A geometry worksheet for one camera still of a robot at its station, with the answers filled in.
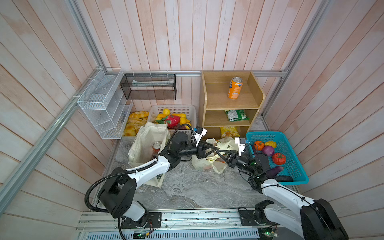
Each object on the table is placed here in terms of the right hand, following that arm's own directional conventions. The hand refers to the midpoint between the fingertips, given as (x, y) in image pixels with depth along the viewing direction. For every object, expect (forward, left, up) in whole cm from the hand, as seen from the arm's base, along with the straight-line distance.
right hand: (217, 153), depth 72 cm
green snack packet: (+30, -15, -4) cm, 34 cm away
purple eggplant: (0, -35, -22) cm, 42 cm away
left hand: (+2, +1, 0) cm, 2 cm away
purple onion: (+13, -36, -19) cm, 43 cm away
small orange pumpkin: (+18, -32, -19) cm, 41 cm away
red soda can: (+10, +34, -12) cm, 38 cm away
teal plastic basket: (+3, -46, -19) cm, 50 cm away
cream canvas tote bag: (+6, +42, -9) cm, 43 cm away
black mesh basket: (+50, +43, +4) cm, 66 cm away
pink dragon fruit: (+33, +27, -14) cm, 45 cm away
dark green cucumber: (-4, -40, -21) cm, 46 cm away
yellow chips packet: (+29, -16, -20) cm, 38 cm away
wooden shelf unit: (+29, 0, +9) cm, 31 cm away
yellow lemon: (+45, +33, -16) cm, 58 cm away
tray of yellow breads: (+38, +56, -18) cm, 70 cm away
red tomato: (+8, -41, -19) cm, 46 cm away
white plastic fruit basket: (+47, +15, -16) cm, 52 cm away
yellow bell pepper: (+20, -41, -20) cm, 50 cm away
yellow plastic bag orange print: (-4, +2, 0) cm, 4 cm away
